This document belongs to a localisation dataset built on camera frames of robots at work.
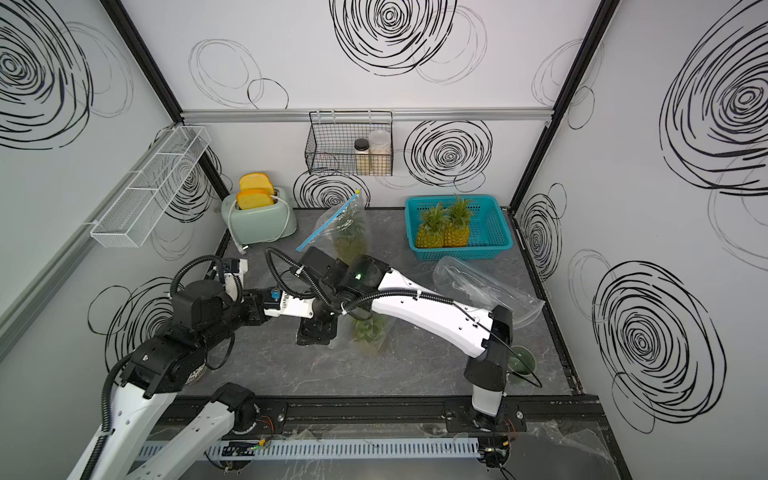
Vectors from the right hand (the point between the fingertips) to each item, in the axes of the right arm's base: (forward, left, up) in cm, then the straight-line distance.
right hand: (303, 327), depth 63 cm
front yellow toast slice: (+44, +27, -5) cm, 52 cm away
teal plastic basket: (+47, -54, -23) cm, 75 cm away
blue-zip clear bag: (+37, +2, -7) cm, 37 cm away
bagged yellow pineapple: (+40, -39, -11) cm, 57 cm away
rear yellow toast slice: (+52, +29, -3) cm, 59 cm away
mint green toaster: (+40, +26, -12) cm, 49 cm away
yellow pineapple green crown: (+36, -30, -11) cm, 49 cm away
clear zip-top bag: (+21, -47, -18) cm, 54 cm away
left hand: (+8, +10, +1) cm, 13 cm away
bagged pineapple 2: (+32, -6, -10) cm, 34 cm away
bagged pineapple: (+3, -13, -9) cm, 16 cm away
